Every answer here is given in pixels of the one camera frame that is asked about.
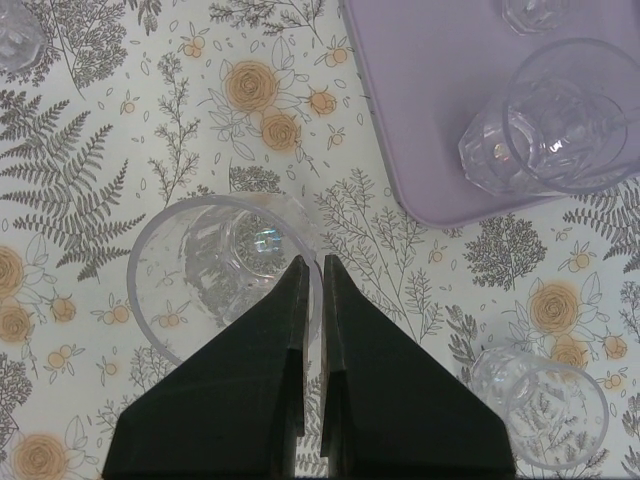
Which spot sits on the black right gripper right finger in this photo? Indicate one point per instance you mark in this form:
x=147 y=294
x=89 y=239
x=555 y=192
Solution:
x=393 y=411

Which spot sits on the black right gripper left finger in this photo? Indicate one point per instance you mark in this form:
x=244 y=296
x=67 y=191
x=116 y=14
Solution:
x=232 y=410

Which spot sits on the short clear tumbler glass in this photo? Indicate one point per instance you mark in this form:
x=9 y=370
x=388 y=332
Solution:
x=556 y=414

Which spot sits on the lilac plastic tray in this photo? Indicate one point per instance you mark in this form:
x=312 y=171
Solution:
x=428 y=67

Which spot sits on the floral patterned table mat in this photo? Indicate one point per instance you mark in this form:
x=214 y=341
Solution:
x=137 y=105

